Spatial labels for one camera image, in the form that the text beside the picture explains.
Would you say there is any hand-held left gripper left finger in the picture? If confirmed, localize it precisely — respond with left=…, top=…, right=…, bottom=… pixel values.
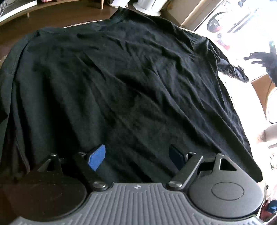
left=37, top=143, right=108, bottom=192

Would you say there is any black t-shirt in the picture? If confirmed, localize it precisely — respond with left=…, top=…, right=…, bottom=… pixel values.
left=0, top=6, right=263, bottom=183

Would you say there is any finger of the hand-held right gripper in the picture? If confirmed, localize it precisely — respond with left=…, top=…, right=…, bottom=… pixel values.
left=252, top=60, right=269, bottom=68
left=244, top=51, right=271, bottom=61

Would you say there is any washing machine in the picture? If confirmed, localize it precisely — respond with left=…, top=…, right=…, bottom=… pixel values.
left=195, top=0, right=247, bottom=35

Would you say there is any cardboard box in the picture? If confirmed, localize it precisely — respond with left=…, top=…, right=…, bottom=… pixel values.
left=252, top=74, right=277, bottom=124

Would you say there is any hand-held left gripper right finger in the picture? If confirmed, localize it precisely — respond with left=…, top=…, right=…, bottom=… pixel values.
left=166, top=144, right=239, bottom=191

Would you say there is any white standing air conditioner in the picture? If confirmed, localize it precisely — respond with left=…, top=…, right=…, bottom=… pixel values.
left=133, top=0, right=168, bottom=16

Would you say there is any white flat box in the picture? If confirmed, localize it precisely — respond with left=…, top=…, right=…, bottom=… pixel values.
left=0, top=0, right=37, bottom=22

